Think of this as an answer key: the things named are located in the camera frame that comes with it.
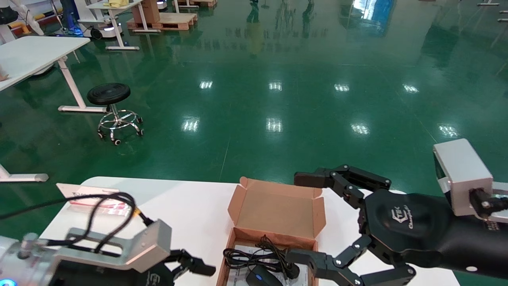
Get small white table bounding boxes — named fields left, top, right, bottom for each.
left=87, top=0, right=143, bottom=51

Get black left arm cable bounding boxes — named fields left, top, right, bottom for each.
left=0, top=193, right=154, bottom=255

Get acrylic sign with pink label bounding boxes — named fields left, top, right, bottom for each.
left=56, top=183, right=133, bottom=217

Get large white desk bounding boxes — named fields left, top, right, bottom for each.
left=0, top=36, right=107, bottom=113

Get black wired computer mouse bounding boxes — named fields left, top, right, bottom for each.
left=246, top=235, right=296, bottom=286

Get black round rolling stool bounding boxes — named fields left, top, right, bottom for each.
left=87, top=83, right=144, bottom=146

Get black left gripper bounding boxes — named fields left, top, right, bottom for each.
left=56, top=249, right=217, bottom=286

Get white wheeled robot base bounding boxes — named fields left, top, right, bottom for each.
left=77, top=22, right=124, bottom=39

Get white table foot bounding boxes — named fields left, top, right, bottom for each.
left=0, top=163, right=49, bottom=182

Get open brown cardboard box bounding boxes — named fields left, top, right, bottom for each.
left=216, top=177, right=327, bottom=286

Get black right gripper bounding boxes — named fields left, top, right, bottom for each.
left=286, top=165, right=508, bottom=286

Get white printed instruction sheet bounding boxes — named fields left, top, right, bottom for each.
left=228, top=244, right=309, bottom=286

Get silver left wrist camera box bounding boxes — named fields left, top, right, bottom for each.
left=40, top=220, right=173, bottom=273

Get wooden pallet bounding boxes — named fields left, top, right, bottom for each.
left=127, top=12, right=198, bottom=31

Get brown carton on pallet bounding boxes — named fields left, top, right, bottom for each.
left=132, top=0, right=161, bottom=23

